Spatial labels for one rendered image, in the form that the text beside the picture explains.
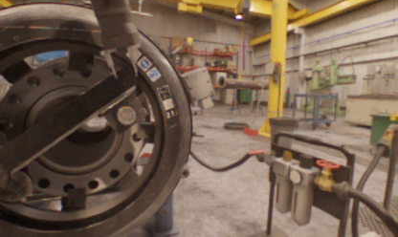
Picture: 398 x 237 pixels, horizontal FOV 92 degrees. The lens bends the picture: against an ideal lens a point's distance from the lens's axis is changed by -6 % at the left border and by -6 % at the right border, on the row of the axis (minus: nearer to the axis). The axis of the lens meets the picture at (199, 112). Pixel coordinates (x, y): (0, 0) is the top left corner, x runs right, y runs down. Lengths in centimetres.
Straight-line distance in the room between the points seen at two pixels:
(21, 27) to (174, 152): 53
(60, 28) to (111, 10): 23
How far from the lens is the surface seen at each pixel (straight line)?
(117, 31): 48
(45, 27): 67
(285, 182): 96
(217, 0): 1314
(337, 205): 92
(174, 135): 67
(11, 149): 67
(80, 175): 81
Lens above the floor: 73
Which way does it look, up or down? 5 degrees down
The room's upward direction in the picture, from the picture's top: 2 degrees clockwise
